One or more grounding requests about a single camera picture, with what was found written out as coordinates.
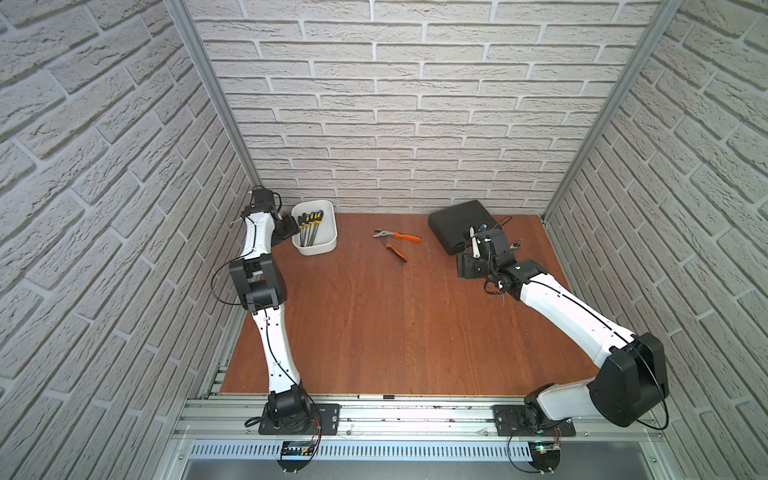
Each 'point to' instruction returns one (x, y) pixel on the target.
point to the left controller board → (295, 455)
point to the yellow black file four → (319, 222)
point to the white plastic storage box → (327, 235)
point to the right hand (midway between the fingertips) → (473, 258)
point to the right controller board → (545, 456)
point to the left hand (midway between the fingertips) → (294, 225)
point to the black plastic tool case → (450, 226)
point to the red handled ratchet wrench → (515, 245)
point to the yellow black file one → (299, 219)
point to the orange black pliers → (384, 234)
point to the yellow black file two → (304, 218)
